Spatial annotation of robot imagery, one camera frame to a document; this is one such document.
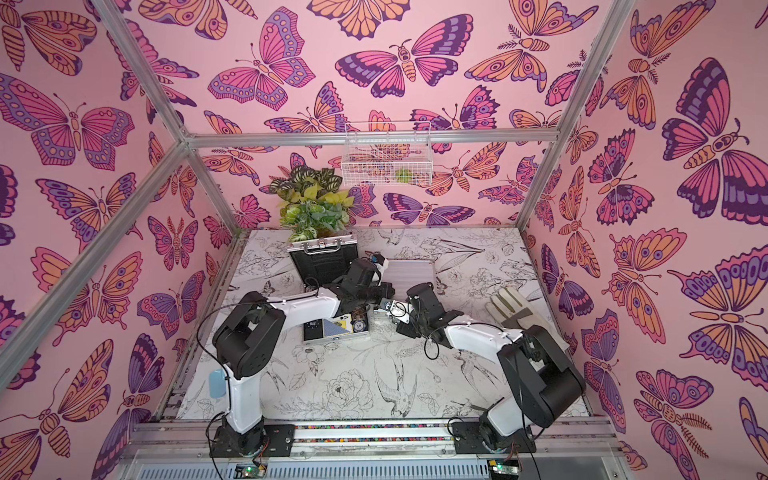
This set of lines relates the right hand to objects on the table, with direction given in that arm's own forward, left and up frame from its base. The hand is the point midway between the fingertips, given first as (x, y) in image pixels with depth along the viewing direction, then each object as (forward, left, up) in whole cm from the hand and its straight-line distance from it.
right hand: (409, 304), depth 92 cm
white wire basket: (+39, +7, +28) cm, 48 cm away
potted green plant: (+23, +31, +21) cm, 43 cm away
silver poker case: (+10, +27, +9) cm, 30 cm away
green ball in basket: (+46, +2, +15) cm, 48 cm away
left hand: (+4, +3, +1) cm, 5 cm away
